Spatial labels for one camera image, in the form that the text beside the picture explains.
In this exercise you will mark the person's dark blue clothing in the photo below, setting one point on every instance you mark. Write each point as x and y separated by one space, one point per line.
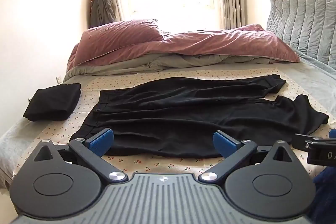
326 195

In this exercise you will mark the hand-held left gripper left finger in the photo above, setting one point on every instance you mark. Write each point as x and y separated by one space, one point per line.
101 141

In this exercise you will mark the folded black garment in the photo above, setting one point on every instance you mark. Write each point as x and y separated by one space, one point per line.
52 103

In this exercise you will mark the pink and grey duvet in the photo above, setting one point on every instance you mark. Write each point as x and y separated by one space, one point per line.
210 43

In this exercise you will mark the grey quilted headboard cushion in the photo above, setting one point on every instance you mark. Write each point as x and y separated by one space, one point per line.
302 24

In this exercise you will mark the black pants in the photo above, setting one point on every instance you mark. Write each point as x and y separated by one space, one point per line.
170 113

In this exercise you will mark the pink pillow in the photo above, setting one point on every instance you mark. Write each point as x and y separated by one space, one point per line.
118 37

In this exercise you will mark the white wall socket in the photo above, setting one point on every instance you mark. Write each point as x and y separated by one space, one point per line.
59 80

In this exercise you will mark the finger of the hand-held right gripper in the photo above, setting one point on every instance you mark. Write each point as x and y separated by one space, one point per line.
304 141

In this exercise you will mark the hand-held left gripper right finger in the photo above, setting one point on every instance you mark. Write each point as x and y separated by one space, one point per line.
224 144

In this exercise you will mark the grey hanging garment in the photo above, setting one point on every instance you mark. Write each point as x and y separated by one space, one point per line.
103 10

